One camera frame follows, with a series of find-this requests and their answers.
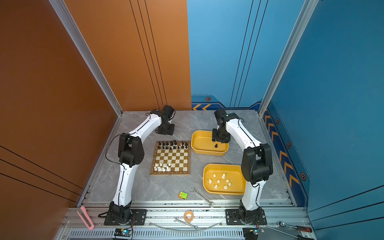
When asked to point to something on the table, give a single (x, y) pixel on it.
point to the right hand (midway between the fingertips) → (215, 140)
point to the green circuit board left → (122, 232)
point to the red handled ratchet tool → (282, 224)
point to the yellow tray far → (202, 144)
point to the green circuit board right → (252, 233)
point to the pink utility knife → (86, 217)
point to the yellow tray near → (225, 179)
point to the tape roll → (188, 216)
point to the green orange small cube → (183, 195)
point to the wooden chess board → (171, 158)
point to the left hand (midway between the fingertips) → (170, 131)
